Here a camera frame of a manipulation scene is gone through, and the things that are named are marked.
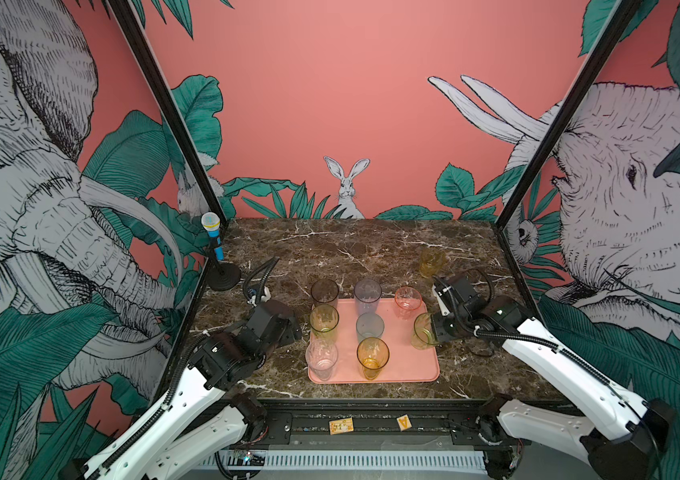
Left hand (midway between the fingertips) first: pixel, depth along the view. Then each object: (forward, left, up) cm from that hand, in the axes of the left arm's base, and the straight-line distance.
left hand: (287, 318), depth 72 cm
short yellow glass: (+30, -47, -18) cm, 59 cm away
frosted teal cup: (+5, -22, -16) cm, 28 cm away
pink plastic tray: (-6, -32, -19) cm, 38 cm away
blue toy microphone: (+30, +25, +4) cm, 39 cm away
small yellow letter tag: (-21, -29, -19) cm, 40 cm away
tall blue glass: (+19, -23, -22) cm, 37 cm away
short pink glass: (+14, -35, -19) cm, 43 cm away
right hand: (-1, -37, -4) cm, 37 cm away
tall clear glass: (-4, -7, -16) cm, 18 cm away
